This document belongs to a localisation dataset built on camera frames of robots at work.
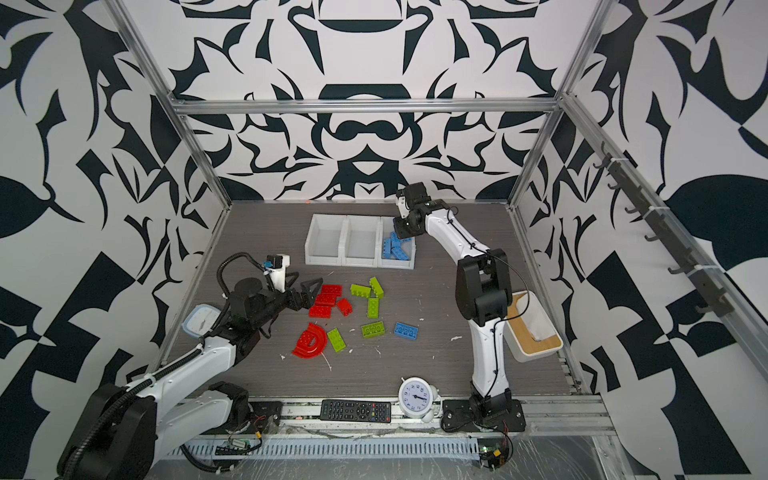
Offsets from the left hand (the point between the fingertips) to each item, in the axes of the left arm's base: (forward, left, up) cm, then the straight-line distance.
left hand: (308, 271), depth 82 cm
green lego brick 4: (-11, -17, -15) cm, 25 cm away
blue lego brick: (+14, -26, -13) cm, 33 cm away
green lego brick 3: (-4, -17, -16) cm, 23 cm away
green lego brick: (+1, -13, -14) cm, 19 cm away
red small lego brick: (-4, -9, -13) cm, 17 cm away
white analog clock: (-29, -28, -14) cm, 42 cm away
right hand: (+19, -27, -4) cm, 33 cm away
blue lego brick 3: (+19, -25, -13) cm, 34 cm away
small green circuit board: (-40, -45, -17) cm, 63 cm away
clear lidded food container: (-7, +33, -14) cm, 36 cm away
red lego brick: (0, -3, -15) cm, 15 cm away
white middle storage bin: (+22, -13, -16) cm, 31 cm away
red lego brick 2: (-6, -1, -14) cm, 15 cm away
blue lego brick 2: (+16, -22, -12) cm, 30 cm away
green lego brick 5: (-13, -6, -16) cm, 22 cm away
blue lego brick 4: (+14, -28, -5) cm, 32 cm away
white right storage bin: (+23, -22, -9) cm, 33 cm away
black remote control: (-31, -13, -15) cm, 37 cm away
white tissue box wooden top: (-15, -60, -11) cm, 62 cm away
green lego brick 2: (+3, -18, -14) cm, 23 cm away
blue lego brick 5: (-12, -26, -15) cm, 33 cm away
